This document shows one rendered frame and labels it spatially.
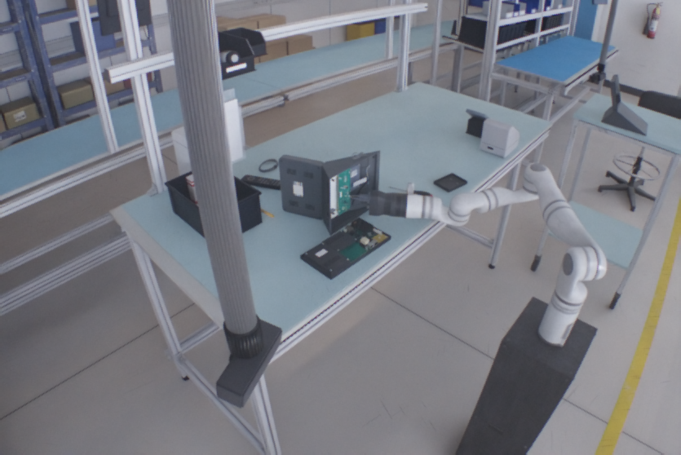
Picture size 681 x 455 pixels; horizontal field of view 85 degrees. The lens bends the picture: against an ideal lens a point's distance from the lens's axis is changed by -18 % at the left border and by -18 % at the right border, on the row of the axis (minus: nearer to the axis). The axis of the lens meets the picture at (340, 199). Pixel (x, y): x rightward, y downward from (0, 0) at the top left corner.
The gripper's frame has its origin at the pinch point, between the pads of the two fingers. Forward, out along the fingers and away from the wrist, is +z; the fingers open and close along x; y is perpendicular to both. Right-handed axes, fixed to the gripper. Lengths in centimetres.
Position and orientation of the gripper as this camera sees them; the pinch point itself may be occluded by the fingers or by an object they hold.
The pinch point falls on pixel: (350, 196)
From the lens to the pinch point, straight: 142.6
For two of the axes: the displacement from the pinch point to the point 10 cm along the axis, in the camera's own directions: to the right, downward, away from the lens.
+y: -1.5, 5.3, -8.3
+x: 0.0, 8.4, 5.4
